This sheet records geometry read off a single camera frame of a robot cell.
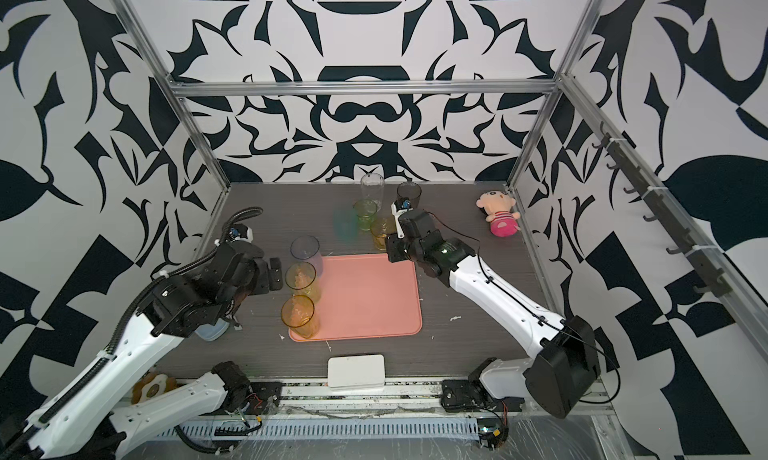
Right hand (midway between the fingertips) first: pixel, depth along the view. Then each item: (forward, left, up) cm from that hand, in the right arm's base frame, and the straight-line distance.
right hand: (391, 237), depth 79 cm
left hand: (-10, +29, +6) cm, 31 cm away
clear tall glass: (+31, +6, -12) cm, 34 cm away
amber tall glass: (-15, +25, -12) cm, 31 cm away
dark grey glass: (+26, -7, -10) cm, 28 cm away
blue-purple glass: (+1, +24, -7) cm, 25 cm away
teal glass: (+18, +16, -18) cm, 30 cm away
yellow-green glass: (-6, +25, -11) cm, 28 cm away
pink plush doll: (+22, -37, -15) cm, 46 cm away
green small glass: (+25, +9, -19) cm, 32 cm away
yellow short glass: (+16, +4, -17) cm, 23 cm away
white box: (-28, +9, -17) cm, 34 cm away
